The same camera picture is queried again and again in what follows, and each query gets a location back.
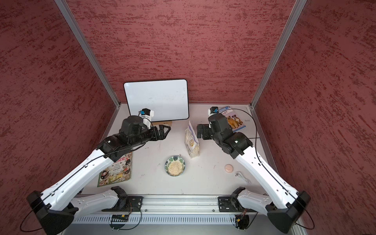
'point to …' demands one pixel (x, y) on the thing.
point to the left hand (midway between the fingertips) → (162, 131)
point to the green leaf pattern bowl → (175, 166)
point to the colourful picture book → (119, 171)
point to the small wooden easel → (169, 123)
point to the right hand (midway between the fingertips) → (205, 129)
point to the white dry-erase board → (168, 99)
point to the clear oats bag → (191, 142)
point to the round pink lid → (228, 168)
